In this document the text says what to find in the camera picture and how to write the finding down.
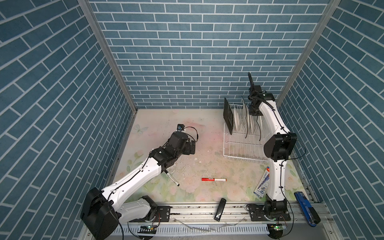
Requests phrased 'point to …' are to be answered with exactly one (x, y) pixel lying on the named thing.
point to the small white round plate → (236, 118)
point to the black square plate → (228, 116)
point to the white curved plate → (248, 119)
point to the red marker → (214, 179)
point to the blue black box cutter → (310, 214)
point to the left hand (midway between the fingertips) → (188, 142)
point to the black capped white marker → (171, 177)
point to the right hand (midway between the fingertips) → (257, 110)
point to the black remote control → (222, 203)
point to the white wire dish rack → (236, 146)
